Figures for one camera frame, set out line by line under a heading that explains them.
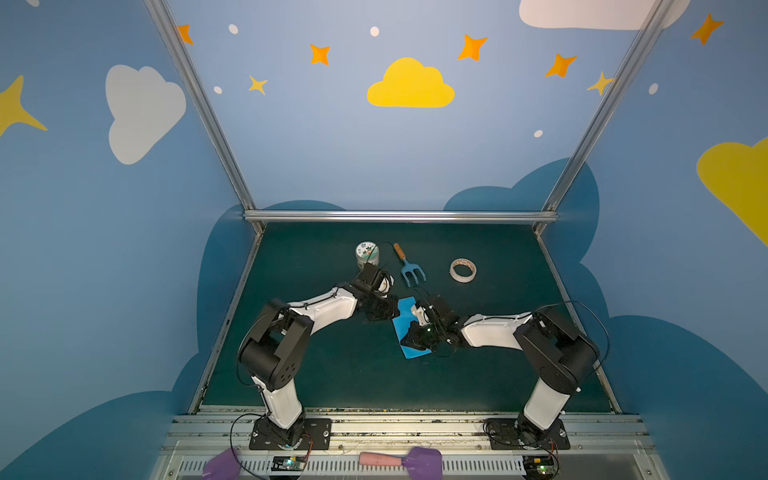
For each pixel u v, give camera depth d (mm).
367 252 1034
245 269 1141
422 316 796
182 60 754
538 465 718
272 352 475
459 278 1054
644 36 732
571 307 1048
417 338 823
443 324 738
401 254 1111
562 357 479
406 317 912
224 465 708
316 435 747
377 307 801
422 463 691
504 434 749
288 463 717
